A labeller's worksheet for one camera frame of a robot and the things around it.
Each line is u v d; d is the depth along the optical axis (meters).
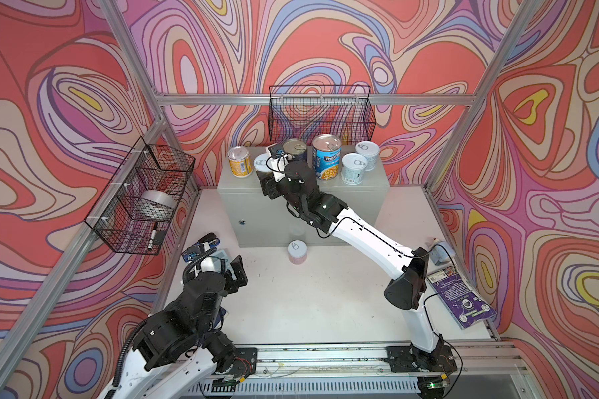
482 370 0.75
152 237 0.72
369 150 0.75
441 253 0.90
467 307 0.82
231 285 0.58
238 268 0.59
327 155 0.68
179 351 0.42
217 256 0.95
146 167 0.81
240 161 0.71
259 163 0.70
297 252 0.93
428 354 0.62
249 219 0.87
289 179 0.53
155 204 0.70
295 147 0.69
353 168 0.70
